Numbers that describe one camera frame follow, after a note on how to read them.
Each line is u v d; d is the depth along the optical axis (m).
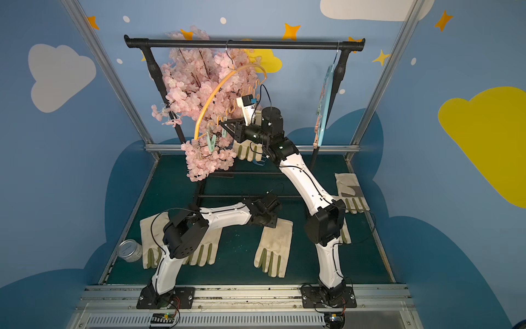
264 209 0.74
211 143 0.65
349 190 1.06
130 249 0.80
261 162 1.19
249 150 0.93
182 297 0.74
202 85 0.74
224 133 0.70
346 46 0.56
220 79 0.60
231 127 0.67
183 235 0.52
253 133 0.65
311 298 0.75
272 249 0.86
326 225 0.52
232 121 0.64
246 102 0.62
